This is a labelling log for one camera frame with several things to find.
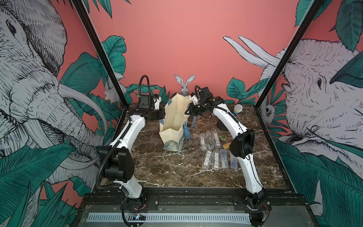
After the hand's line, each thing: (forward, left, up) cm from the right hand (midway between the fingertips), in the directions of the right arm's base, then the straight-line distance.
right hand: (184, 110), depth 88 cm
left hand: (-2, +11, +1) cm, 12 cm away
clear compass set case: (-24, -21, -20) cm, 38 cm away
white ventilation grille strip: (-55, +5, -22) cm, 59 cm away
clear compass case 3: (-24, -15, -20) cm, 35 cm away
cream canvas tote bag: (+1, +10, -20) cm, 22 cm away
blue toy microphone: (+2, -35, 0) cm, 35 cm away
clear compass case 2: (-10, -18, -21) cm, 30 cm away
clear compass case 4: (-22, -26, -21) cm, 40 cm away
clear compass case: (-10, -13, -21) cm, 27 cm away
